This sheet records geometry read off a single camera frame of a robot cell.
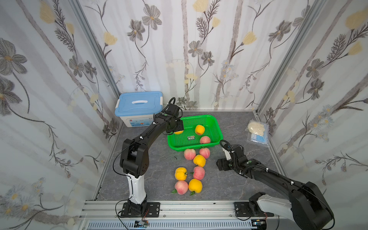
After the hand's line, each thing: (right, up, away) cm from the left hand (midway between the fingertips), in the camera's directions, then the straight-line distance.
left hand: (181, 126), depth 92 cm
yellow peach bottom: (+9, -32, -13) cm, 36 cm away
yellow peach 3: (0, -27, -10) cm, 29 cm away
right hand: (+27, -21, -4) cm, 34 cm away
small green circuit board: (-19, -49, -21) cm, 56 cm away
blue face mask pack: (+59, -10, +11) cm, 61 cm away
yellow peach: (+13, -3, +10) cm, 17 cm away
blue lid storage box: (-31, +12, +7) cm, 34 cm away
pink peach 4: (+11, -27, -10) cm, 31 cm away
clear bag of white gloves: (+58, -1, +14) cm, 59 cm away
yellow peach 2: (+12, -21, -5) cm, 25 cm away
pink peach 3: (+16, -16, -2) cm, 23 cm away
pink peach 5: (+1, -33, -15) cm, 36 cm away
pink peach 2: (+6, -17, -4) cm, 18 cm away
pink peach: (+16, -9, +3) cm, 19 cm away
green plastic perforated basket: (-2, -12, +9) cm, 15 cm away
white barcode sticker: (+7, -8, +12) cm, 16 cm away
